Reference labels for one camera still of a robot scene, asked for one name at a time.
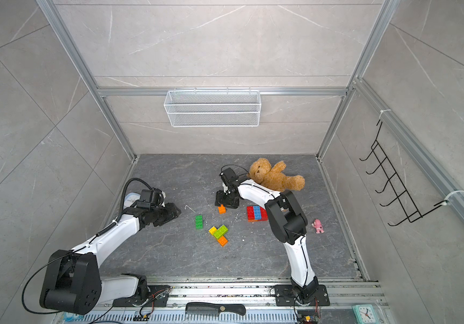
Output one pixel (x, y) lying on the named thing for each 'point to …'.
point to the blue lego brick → (257, 212)
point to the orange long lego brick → (222, 210)
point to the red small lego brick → (264, 214)
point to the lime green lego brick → (220, 232)
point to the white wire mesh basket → (212, 109)
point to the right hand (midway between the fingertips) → (221, 204)
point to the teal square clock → (365, 314)
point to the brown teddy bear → (262, 171)
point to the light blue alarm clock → (129, 199)
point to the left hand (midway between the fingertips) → (179, 210)
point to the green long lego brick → (199, 222)
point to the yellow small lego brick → (214, 229)
